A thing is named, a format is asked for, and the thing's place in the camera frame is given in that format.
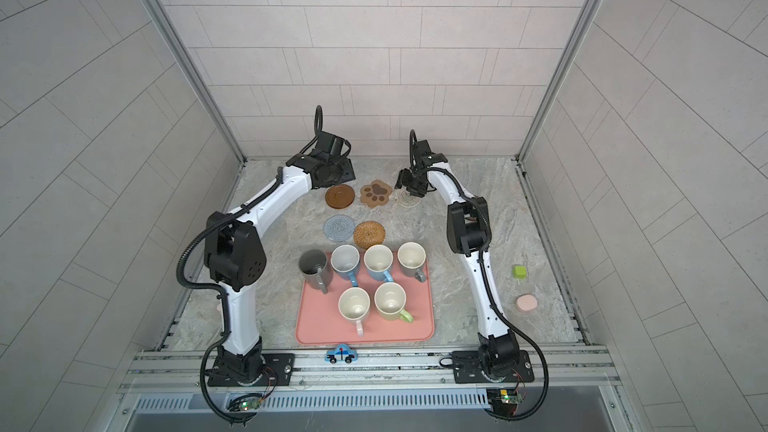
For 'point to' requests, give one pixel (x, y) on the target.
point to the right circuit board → (503, 400)
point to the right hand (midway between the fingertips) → (401, 186)
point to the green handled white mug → (389, 302)
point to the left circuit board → (245, 402)
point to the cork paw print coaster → (376, 193)
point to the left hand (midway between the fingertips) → (356, 166)
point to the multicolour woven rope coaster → (406, 199)
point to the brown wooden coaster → (340, 196)
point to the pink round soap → (526, 302)
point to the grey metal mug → (315, 267)
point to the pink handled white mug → (354, 304)
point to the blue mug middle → (377, 260)
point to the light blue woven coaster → (339, 227)
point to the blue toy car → (342, 352)
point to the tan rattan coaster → (368, 233)
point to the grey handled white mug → (412, 257)
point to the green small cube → (519, 272)
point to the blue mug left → (345, 259)
